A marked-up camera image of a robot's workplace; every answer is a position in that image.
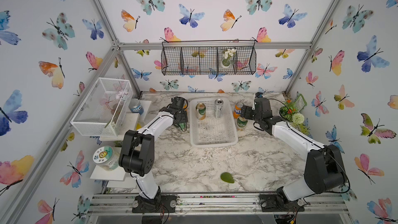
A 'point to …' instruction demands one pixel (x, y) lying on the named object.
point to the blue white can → (134, 106)
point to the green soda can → (182, 125)
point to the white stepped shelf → (119, 178)
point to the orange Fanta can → (237, 112)
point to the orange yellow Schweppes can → (185, 106)
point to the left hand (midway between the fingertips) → (181, 115)
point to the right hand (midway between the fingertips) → (249, 107)
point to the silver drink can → (218, 108)
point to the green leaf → (227, 177)
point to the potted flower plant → (288, 112)
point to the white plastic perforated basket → (211, 131)
